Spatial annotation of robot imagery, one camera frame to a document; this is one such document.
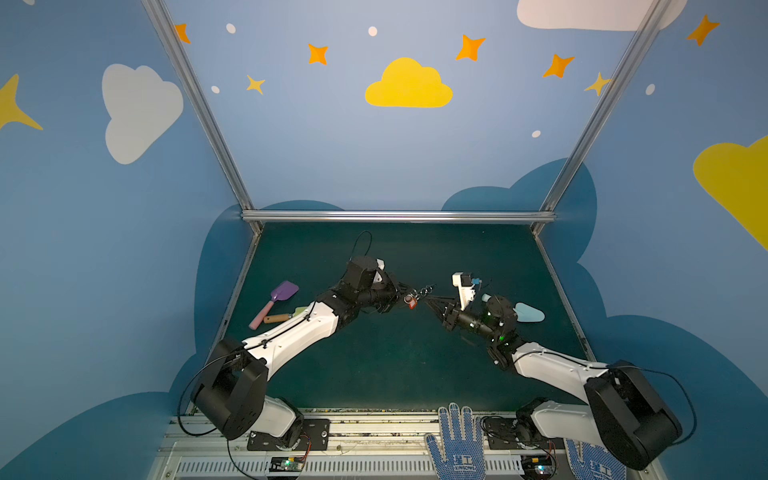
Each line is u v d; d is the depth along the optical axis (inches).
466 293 28.7
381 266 31.4
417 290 32.1
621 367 18.1
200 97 32.7
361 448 28.9
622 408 16.8
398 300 28.8
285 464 27.8
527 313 38.1
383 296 28.1
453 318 28.4
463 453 28.3
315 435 29.3
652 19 27.7
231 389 16.6
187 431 16.0
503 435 29.2
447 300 29.0
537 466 28.2
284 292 39.5
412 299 32.3
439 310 30.4
